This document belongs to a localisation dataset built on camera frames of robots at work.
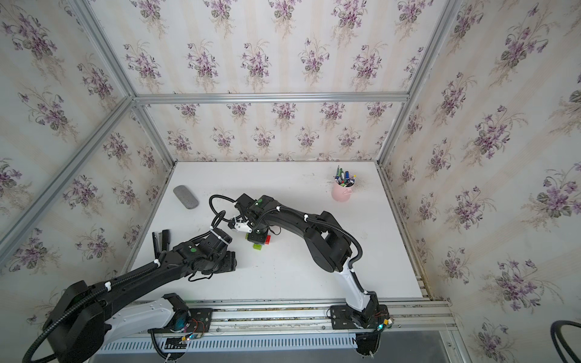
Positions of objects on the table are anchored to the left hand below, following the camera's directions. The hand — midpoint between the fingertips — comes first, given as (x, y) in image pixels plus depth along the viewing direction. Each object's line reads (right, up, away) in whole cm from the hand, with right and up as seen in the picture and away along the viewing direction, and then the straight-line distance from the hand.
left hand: (232, 265), depth 83 cm
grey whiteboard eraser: (-27, +24, +21) cm, 42 cm away
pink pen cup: (+45, +26, +16) cm, 54 cm away
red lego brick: (+13, +9, +3) cm, 16 cm away
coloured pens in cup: (+46, +33, +18) cm, 59 cm away
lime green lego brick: (+9, +5, +5) cm, 11 cm away
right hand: (+10, +10, +6) cm, 15 cm away
